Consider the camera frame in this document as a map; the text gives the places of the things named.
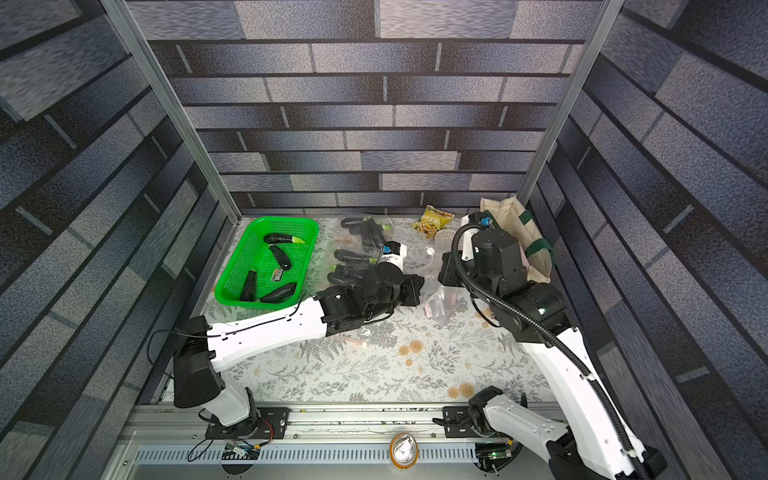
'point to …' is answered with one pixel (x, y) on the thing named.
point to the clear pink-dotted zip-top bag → (353, 237)
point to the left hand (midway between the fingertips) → (429, 280)
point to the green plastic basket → (254, 254)
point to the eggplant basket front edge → (280, 294)
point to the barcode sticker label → (277, 275)
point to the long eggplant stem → (369, 232)
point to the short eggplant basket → (281, 257)
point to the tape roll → (403, 450)
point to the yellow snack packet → (432, 219)
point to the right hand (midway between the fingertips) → (441, 254)
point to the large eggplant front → (376, 232)
